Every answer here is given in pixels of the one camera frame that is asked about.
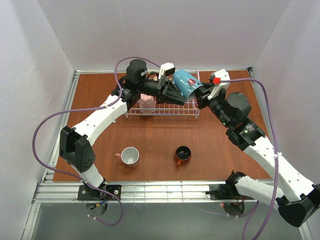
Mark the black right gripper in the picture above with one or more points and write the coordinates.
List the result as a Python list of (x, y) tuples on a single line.
[(202, 95)]

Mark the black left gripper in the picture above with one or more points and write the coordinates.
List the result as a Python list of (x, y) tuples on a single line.
[(162, 90)]

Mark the grey mug blue handle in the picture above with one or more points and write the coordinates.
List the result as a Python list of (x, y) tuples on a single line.
[(186, 83)]

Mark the pale pink tall mug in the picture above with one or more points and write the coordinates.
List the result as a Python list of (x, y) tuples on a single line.
[(146, 104)]

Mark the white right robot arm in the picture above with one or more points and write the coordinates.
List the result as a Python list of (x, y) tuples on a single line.
[(296, 198)]

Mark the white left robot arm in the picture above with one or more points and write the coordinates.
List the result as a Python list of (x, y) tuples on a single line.
[(75, 144)]

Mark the white wire dish rack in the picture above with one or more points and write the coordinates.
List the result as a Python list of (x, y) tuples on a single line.
[(188, 109)]

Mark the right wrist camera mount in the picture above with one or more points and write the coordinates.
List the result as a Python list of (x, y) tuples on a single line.
[(220, 80)]

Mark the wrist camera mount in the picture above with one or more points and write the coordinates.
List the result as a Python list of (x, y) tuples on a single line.
[(220, 80), (166, 70)]

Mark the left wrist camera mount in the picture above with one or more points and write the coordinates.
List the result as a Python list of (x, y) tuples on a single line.
[(166, 70)]

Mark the black mug orange handle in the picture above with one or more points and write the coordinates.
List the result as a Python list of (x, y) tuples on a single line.
[(182, 155)]

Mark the white mug pink handle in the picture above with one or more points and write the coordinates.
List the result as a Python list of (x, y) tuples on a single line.
[(129, 156)]

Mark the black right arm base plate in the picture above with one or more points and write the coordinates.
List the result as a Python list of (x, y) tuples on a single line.
[(223, 192)]

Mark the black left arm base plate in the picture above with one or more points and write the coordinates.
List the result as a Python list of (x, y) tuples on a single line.
[(86, 193)]

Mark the aluminium left frame rail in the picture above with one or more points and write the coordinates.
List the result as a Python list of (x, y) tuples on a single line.
[(49, 174)]

